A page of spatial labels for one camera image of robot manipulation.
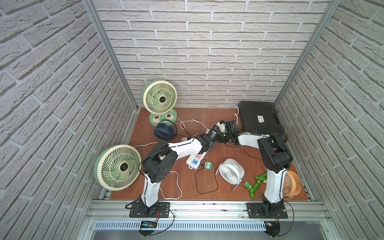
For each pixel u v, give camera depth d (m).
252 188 0.79
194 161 0.87
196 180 0.83
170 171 0.88
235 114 1.10
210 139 0.73
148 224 0.72
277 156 0.53
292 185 0.70
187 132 1.01
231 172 0.76
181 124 1.10
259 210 0.73
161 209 0.74
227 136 0.85
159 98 0.92
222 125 0.93
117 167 0.73
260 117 1.04
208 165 0.87
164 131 0.92
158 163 0.49
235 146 0.86
